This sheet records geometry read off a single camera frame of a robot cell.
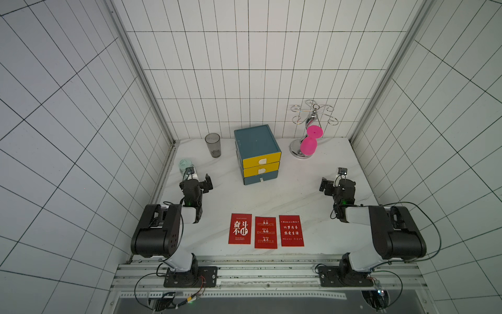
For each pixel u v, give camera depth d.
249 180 0.96
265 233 0.84
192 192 0.71
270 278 0.75
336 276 0.72
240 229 0.85
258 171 0.90
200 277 0.73
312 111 0.92
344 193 0.73
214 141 1.03
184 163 0.97
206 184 0.87
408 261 0.74
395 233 0.46
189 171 0.78
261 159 0.85
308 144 0.95
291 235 0.83
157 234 0.45
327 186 0.86
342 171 0.82
